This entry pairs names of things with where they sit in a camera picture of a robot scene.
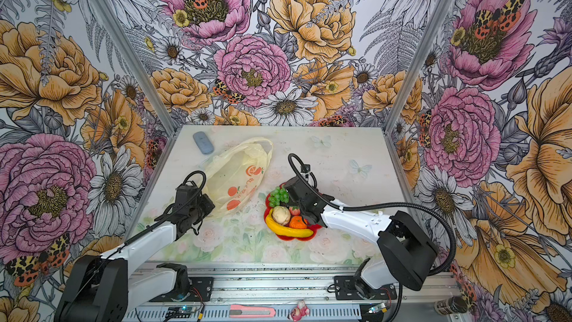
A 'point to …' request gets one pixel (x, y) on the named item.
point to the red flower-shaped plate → (286, 237)
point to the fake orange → (297, 222)
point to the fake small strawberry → (295, 210)
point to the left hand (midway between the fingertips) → (212, 208)
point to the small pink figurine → (301, 310)
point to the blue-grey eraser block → (204, 142)
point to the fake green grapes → (279, 194)
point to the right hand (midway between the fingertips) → (299, 195)
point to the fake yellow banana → (287, 231)
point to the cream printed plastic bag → (233, 176)
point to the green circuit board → (179, 311)
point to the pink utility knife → (251, 311)
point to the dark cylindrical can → (456, 304)
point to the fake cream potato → (281, 215)
